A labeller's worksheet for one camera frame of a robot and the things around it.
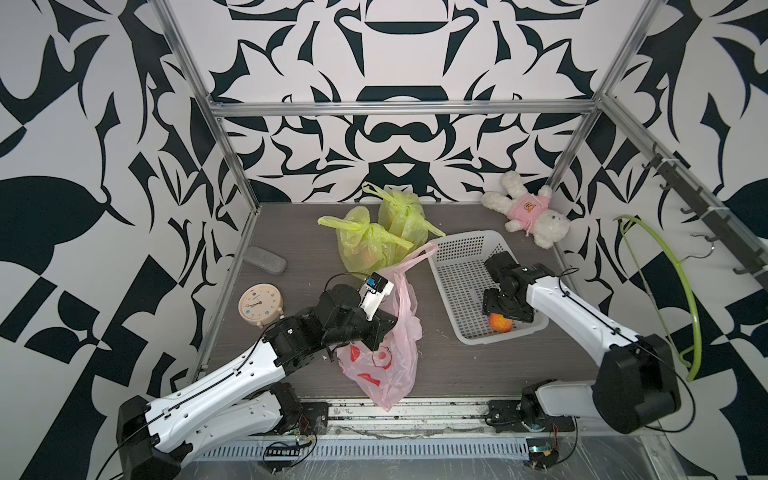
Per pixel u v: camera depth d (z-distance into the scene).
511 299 0.70
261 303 0.92
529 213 1.08
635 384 0.41
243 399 0.47
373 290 0.61
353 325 0.58
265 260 0.99
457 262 1.02
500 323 0.84
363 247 0.91
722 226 0.55
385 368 0.73
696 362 0.59
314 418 0.74
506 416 0.74
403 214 0.96
